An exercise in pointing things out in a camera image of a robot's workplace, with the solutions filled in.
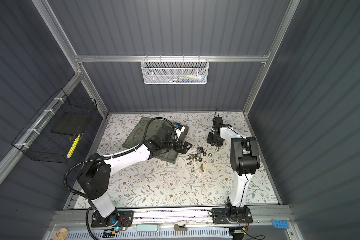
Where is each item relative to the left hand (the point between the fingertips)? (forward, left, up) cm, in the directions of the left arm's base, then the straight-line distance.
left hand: (187, 142), depth 85 cm
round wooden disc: (-38, +62, -16) cm, 74 cm away
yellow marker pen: (-12, +54, +12) cm, 57 cm away
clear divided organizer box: (+25, +36, -16) cm, 46 cm away
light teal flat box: (-38, +21, -13) cm, 46 cm away
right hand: (+8, -19, -13) cm, 25 cm away
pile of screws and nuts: (-3, -6, -14) cm, 16 cm away
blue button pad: (-40, -42, -13) cm, 60 cm away
